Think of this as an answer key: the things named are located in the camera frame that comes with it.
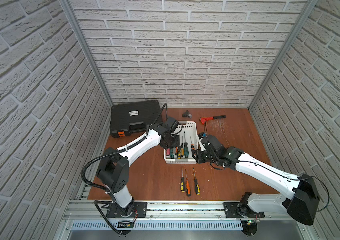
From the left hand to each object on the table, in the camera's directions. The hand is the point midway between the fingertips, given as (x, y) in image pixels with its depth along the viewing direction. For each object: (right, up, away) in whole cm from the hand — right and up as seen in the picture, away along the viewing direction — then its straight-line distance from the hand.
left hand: (177, 142), depth 85 cm
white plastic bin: (+4, -3, +12) cm, 13 cm away
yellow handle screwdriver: (+1, -6, +9) cm, 11 cm away
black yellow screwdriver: (+3, -23, -6) cm, 24 cm away
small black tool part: (+8, +18, +29) cm, 35 cm away
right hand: (+9, -5, -7) cm, 13 cm away
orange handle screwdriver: (+6, -25, -7) cm, 27 cm away
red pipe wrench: (+20, +14, +25) cm, 35 cm away
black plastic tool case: (-34, +15, +18) cm, 41 cm away
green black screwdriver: (+6, -6, +8) cm, 11 cm away
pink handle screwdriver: (-6, -7, +7) cm, 11 cm away
